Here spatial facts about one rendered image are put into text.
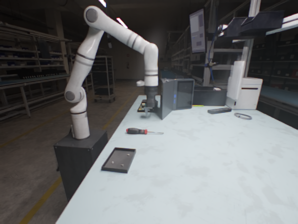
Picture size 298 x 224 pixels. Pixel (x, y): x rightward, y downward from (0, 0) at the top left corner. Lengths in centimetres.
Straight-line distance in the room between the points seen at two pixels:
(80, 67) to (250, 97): 108
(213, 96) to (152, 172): 84
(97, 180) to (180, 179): 23
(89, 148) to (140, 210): 60
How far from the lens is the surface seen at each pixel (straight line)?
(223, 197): 43
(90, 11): 84
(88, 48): 86
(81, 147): 93
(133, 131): 65
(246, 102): 119
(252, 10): 142
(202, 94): 114
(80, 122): 96
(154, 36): 1224
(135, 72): 1224
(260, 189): 50
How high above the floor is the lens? 130
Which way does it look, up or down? 18 degrees down
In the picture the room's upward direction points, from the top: straight up
